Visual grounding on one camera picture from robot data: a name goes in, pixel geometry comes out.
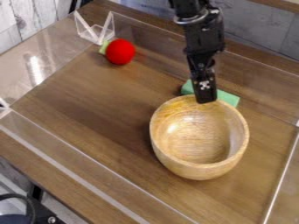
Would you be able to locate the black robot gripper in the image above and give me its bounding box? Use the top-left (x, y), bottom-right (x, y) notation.
top-left (173, 7), bottom-right (225, 104)

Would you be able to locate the light wooden bowl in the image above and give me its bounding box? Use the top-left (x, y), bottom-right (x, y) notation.
top-left (149, 94), bottom-right (249, 180)

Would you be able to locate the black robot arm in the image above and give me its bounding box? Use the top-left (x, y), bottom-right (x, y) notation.
top-left (168, 0), bottom-right (225, 104)

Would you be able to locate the green flat block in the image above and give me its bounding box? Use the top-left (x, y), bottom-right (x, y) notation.
top-left (181, 80), bottom-right (240, 108)

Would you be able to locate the red felt ball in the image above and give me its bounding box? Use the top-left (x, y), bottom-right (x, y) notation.
top-left (105, 38), bottom-right (136, 66)

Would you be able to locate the small green block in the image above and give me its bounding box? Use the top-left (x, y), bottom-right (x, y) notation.
top-left (97, 40), bottom-right (110, 55)

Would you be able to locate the clear acrylic corner bracket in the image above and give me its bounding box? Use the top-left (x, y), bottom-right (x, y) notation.
top-left (73, 11), bottom-right (114, 46)

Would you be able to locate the clear acrylic tray wall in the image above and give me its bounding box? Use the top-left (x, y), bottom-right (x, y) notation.
top-left (0, 109), bottom-right (197, 224)

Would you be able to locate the black metal bracket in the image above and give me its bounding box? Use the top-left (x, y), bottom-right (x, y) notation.
top-left (28, 185), bottom-right (66, 224)

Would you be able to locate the black cable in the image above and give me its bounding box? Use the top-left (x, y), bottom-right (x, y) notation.
top-left (0, 193), bottom-right (37, 224)

